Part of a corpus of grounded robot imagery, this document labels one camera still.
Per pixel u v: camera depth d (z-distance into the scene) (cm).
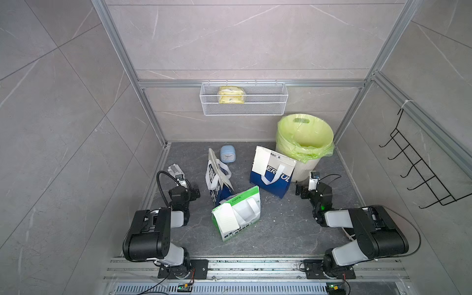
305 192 83
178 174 104
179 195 71
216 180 76
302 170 90
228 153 105
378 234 45
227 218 66
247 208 69
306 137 98
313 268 73
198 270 73
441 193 59
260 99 101
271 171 86
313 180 80
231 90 87
